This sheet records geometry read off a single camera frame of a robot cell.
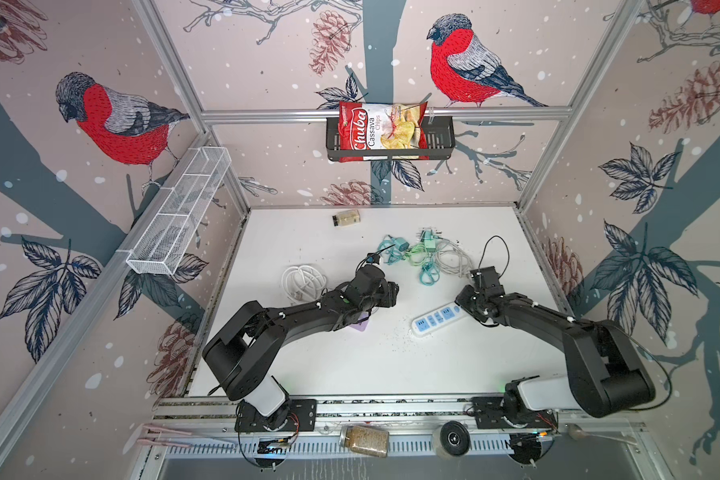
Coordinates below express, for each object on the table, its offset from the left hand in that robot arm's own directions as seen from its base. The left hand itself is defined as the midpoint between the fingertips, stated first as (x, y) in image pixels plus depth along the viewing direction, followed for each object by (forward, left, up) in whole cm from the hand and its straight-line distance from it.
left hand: (393, 288), depth 86 cm
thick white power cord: (+8, +29, -9) cm, 32 cm away
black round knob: (-36, -10, +2) cm, 38 cm away
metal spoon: (-35, -42, -8) cm, 55 cm away
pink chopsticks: (-33, +58, -10) cm, 68 cm away
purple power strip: (-7, +9, -9) cm, 15 cm away
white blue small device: (-7, -11, -8) cm, 15 cm away
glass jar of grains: (-36, +8, -5) cm, 37 cm away
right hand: (0, -21, -9) cm, 23 cm away
